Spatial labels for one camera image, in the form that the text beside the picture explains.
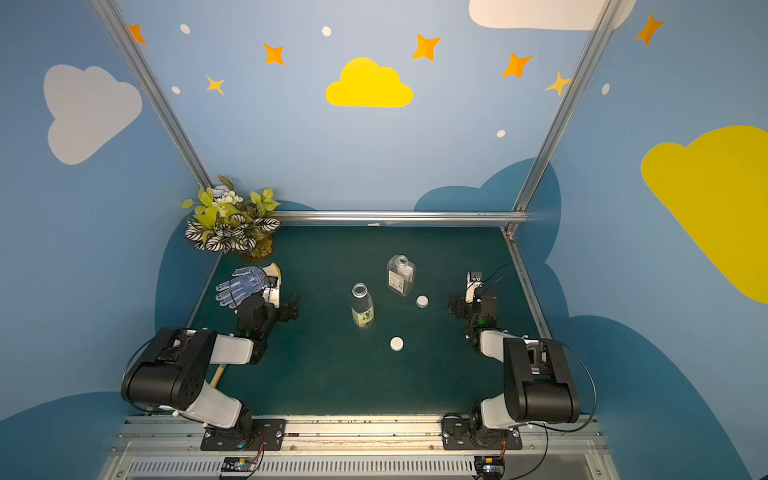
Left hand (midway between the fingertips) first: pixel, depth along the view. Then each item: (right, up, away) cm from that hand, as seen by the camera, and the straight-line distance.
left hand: (282, 289), depth 94 cm
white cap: (+37, -16, -3) cm, 40 cm away
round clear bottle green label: (+27, -4, -9) cm, 28 cm away
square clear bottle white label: (+38, +5, -1) cm, 39 cm away
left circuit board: (-3, -40, -22) cm, 46 cm away
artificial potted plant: (-16, +21, -5) cm, 26 cm away
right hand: (+62, -1, +1) cm, 62 cm away
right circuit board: (+60, -41, -21) cm, 76 cm away
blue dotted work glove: (-15, +1, +9) cm, 18 cm away
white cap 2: (+46, -5, +5) cm, 46 cm away
